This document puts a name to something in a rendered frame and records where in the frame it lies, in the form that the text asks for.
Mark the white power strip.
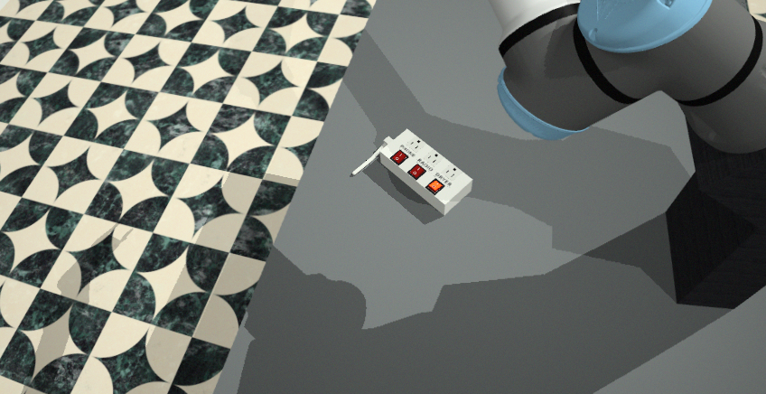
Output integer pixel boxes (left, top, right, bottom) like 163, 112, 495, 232
359, 129, 472, 215

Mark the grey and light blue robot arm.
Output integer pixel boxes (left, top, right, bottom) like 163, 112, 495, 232
489, 0, 766, 154

